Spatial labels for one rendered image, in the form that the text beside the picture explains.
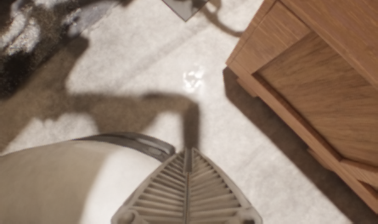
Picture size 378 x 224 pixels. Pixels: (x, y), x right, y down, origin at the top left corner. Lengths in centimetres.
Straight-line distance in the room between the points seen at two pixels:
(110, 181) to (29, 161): 14
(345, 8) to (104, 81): 65
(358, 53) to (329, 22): 6
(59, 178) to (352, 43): 43
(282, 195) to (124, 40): 85
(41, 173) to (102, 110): 38
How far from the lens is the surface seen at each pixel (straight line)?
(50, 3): 93
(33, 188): 30
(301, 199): 74
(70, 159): 30
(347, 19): 27
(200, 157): 16
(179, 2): 69
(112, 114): 62
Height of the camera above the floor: 53
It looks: 86 degrees down
